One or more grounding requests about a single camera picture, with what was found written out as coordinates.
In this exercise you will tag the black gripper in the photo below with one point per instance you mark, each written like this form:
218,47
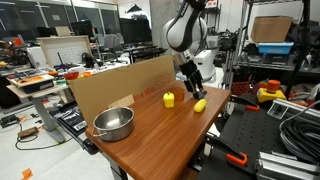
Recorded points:
189,70

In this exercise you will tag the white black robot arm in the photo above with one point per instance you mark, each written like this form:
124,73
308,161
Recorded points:
180,31

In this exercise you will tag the brown plastic cup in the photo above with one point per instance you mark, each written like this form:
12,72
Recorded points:
179,95

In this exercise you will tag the yellow toy corn cob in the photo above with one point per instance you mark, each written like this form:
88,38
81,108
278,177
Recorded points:
200,106

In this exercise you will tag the white office chair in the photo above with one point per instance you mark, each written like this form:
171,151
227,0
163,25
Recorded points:
210,68

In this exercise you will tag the yellow toy bell pepper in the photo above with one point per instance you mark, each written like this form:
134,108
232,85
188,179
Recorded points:
168,100

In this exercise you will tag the red plastic basket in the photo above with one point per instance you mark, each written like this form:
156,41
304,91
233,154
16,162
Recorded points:
240,88

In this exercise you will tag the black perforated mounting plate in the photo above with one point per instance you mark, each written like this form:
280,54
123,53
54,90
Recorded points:
253,130

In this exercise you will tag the yellow emergency stop button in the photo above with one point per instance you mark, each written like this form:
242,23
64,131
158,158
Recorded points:
270,94

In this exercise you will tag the large cardboard panel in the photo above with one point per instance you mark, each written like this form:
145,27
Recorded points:
116,83

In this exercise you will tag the large black screen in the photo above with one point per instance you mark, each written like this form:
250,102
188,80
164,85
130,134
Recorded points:
135,30

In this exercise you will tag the blue plastic bin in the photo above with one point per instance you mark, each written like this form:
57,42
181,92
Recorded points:
275,48

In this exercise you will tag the stainless steel pot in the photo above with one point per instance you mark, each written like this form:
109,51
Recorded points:
113,128

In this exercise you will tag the brown cardboard box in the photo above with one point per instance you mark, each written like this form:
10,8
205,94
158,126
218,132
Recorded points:
270,29

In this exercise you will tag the silver aluminium extrusion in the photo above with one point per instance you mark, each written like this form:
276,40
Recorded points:
286,168
296,108

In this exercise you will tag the black tripod pole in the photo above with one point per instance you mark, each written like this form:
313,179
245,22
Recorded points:
302,40

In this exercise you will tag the orange bowl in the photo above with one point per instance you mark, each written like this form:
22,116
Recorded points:
71,75

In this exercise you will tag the black box with labels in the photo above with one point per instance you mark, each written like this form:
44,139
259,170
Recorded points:
71,118

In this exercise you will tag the black computer monitor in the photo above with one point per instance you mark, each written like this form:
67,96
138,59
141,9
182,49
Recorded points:
81,28

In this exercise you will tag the grey standing desk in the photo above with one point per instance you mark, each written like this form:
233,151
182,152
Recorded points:
40,103

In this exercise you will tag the orange topped grey device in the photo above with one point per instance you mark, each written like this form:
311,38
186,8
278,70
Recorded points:
33,83

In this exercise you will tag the brown power brick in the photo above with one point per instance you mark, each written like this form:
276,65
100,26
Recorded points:
27,132

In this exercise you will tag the orange floor tape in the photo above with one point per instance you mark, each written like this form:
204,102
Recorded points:
26,174

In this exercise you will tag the white board wooden frame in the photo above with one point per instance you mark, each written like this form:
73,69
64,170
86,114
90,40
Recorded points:
66,50

